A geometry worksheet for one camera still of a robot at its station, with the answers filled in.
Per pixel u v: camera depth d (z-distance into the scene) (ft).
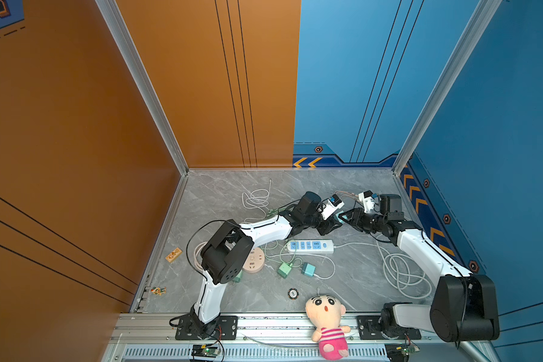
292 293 2.65
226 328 2.43
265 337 2.38
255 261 2.81
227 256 1.72
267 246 3.00
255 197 3.57
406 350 2.29
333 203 2.48
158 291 2.65
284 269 2.78
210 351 2.31
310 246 2.92
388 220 2.18
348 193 3.61
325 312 2.28
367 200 2.59
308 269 2.78
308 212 2.34
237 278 2.70
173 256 2.92
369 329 2.38
